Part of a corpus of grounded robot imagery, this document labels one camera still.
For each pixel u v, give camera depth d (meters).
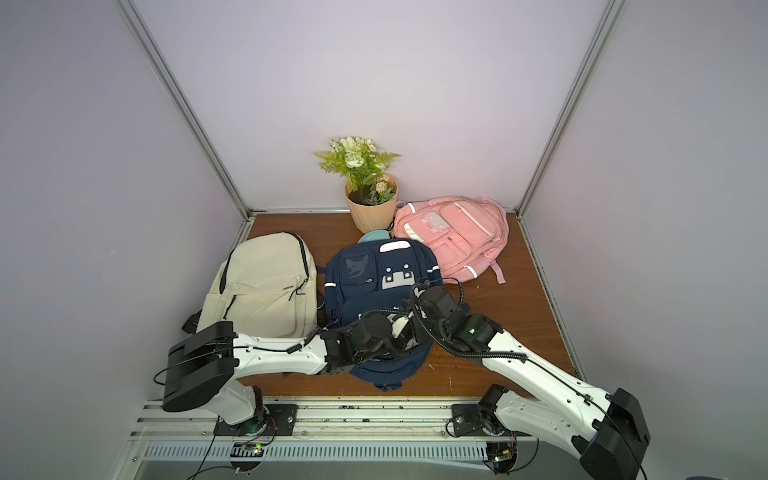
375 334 0.58
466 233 1.09
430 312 0.58
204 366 0.43
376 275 0.94
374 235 1.07
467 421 0.72
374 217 1.03
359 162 0.95
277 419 0.73
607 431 0.38
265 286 0.97
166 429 0.74
